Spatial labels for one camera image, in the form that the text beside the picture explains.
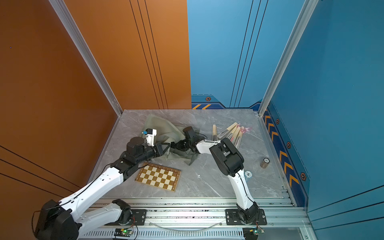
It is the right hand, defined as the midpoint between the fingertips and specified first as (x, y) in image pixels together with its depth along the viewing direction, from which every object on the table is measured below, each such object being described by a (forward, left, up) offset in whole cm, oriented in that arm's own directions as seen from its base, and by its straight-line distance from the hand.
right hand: (171, 145), depth 95 cm
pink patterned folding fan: (+15, -49, -3) cm, 52 cm away
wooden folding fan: (+11, -29, -4) cm, 31 cm away
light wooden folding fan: (+12, -36, -4) cm, 38 cm away
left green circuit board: (-45, +18, -6) cm, 49 cm away
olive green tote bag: (-3, -1, +17) cm, 17 cm away
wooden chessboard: (-19, +5, -2) cm, 20 cm away
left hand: (-9, -4, +16) cm, 19 cm away
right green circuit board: (-45, -43, -6) cm, 63 cm away
